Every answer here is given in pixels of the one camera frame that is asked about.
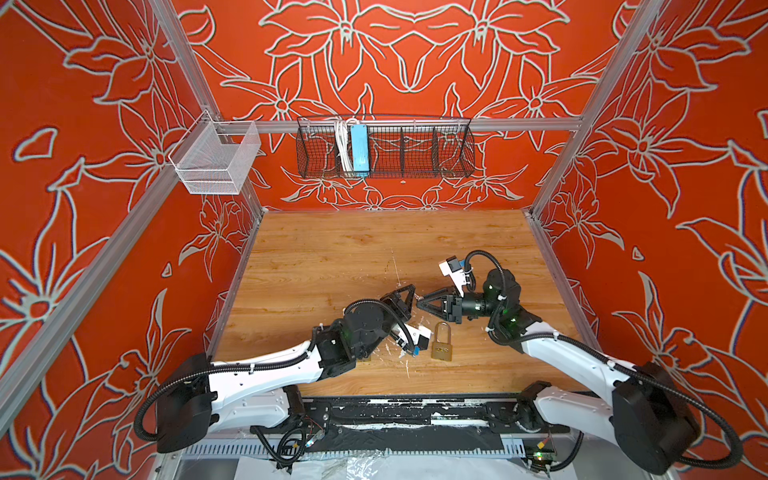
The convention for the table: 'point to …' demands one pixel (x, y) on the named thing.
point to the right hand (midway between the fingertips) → (418, 308)
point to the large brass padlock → (442, 350)
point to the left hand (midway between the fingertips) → (408, 275)
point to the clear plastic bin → (215, 157)
